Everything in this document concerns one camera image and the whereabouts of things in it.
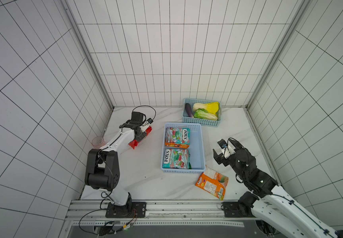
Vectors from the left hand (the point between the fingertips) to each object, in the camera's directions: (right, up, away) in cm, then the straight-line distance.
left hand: (135, 133), depth 92 cm
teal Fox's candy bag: (+28, -3, +2) cm, 28 cm away
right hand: (+48, -4, -17) cm, 51 cm away
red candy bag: (+1, -5, -4) cm, 7 cm away
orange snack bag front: (+47, -26, -13) cm, 55 cm away
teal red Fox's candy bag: (+27, -14, -8) cm, 31 cm away
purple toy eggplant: (+37, +16, +21) cm, 45 cm away
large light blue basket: (+40, -10, +3) cm, 41 cm away
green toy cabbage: (+46, +13, +14) cm, 49 cm away
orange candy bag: (+30, -8, +2) cm, 31 cm away
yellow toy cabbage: (+54, +18, +16) cm, 59 cm away
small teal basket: (+35, +9, +12) cm, 38 cm away
